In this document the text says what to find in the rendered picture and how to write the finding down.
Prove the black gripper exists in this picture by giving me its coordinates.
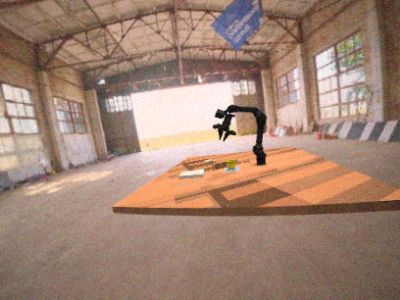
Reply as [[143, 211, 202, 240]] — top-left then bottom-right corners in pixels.
[[213, 120, 236, 141]]

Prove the yellow cup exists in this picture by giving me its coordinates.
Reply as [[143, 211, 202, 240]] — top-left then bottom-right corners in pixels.
[[227, 160, 235, 170]]

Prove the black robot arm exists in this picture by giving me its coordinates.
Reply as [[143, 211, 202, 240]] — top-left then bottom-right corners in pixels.
[[215, 105, 268, 166]]

